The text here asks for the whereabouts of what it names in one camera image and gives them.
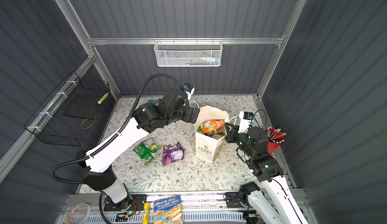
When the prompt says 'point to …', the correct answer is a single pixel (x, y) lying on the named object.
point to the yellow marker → (145, 217)
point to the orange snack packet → (213, 125)
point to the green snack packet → (146, 150)
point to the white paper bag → (207, 148)
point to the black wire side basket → (67, 116)
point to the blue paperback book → (168, 211)
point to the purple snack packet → (171, 154)
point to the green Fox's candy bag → (199, 128)
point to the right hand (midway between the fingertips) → (227, 125)
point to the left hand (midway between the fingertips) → (190, 105)
